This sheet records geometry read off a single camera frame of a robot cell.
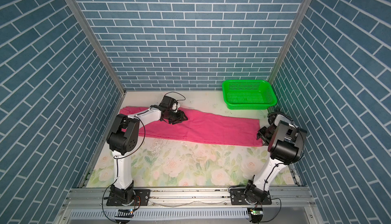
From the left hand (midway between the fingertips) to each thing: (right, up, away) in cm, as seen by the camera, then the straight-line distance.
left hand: (188, 119), depth 99 cm
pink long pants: (+31, -7, -1) cm, 31 cm away
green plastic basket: (+46, +18, +20) cm, 53 cm away
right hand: (+47, -13, -5) cm, 49 cm away
